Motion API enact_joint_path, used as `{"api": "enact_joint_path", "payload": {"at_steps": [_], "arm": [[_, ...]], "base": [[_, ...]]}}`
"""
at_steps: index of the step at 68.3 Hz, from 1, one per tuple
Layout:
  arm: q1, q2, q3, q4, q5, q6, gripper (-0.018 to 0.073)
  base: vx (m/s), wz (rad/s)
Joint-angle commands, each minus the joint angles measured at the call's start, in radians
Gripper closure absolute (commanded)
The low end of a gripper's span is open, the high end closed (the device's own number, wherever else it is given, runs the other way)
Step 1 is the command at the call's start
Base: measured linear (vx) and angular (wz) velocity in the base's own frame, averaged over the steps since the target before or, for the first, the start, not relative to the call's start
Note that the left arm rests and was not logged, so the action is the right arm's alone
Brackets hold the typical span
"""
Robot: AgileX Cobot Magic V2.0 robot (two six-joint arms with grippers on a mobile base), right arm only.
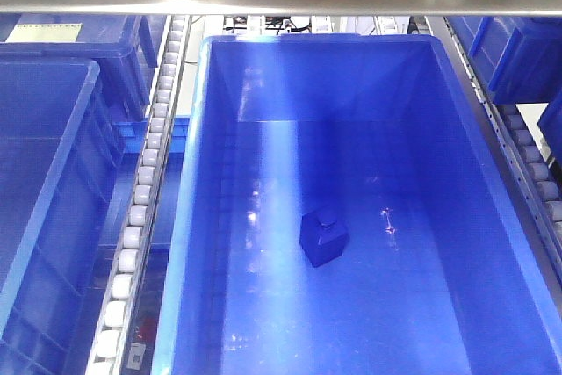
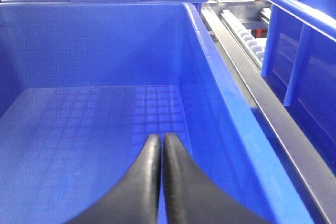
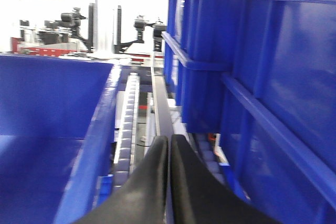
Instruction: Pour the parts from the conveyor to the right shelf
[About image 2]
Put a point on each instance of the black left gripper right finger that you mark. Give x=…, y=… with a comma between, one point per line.
x=183, y=182

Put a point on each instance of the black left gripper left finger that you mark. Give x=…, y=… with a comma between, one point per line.
x=141, y=182

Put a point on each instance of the steel rack on castors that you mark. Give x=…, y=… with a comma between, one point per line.
x=275, y=119

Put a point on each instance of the large blue plastic bin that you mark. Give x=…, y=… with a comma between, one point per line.
x=92, y=51
x=315, y=77

